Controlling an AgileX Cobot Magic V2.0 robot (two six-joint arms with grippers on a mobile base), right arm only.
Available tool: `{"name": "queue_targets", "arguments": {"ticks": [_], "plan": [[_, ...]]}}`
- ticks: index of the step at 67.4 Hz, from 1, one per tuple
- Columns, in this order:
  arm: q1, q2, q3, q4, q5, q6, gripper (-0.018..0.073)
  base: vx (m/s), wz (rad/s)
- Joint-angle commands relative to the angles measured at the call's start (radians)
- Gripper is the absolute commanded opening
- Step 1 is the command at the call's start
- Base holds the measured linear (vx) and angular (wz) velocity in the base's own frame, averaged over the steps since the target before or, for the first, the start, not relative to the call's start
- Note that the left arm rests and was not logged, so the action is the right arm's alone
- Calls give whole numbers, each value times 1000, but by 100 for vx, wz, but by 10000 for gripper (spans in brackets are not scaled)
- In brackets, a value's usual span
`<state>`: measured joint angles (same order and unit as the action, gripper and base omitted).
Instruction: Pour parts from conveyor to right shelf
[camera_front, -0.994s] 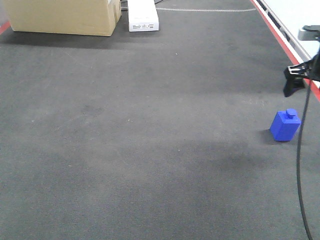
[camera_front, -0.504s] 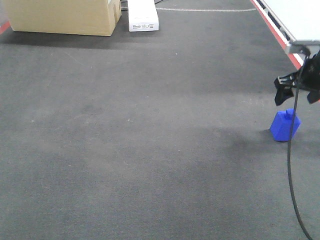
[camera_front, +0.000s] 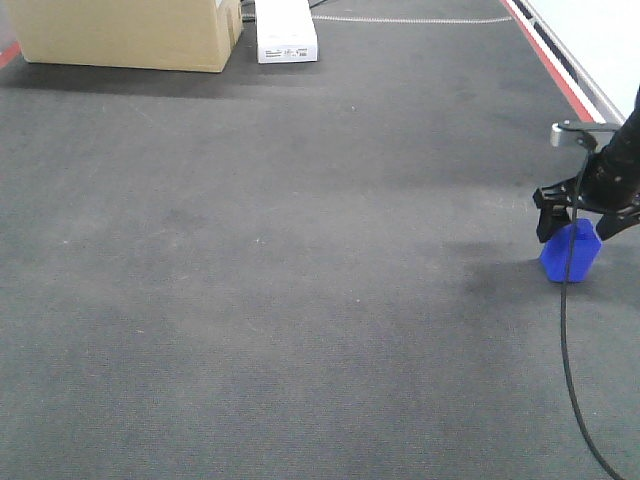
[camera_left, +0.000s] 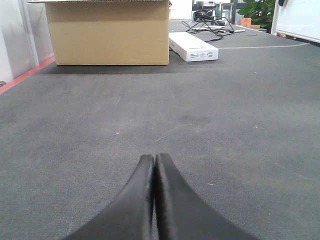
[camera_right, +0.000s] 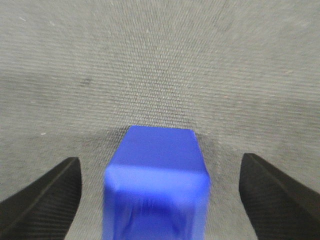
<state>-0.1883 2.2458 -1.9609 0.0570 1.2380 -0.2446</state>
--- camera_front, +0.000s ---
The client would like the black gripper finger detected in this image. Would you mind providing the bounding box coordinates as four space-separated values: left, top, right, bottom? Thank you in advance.
536 204 573 245
595 211 640 241

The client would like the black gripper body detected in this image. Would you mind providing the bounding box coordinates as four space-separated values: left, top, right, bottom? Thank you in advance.
532 148 640 217

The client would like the blue plastic box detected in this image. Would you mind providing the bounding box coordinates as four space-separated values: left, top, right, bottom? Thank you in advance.
538 219 603 285

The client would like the long white carton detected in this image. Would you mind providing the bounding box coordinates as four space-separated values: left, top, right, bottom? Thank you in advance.
254 0 319 65

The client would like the brown cardboard box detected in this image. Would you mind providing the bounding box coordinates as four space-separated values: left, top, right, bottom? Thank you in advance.
4 0 245 74

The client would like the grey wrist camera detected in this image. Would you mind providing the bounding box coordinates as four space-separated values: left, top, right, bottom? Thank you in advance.
550 121 624 148

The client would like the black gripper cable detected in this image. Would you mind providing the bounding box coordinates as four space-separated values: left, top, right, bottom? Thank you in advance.
558 142 629 480

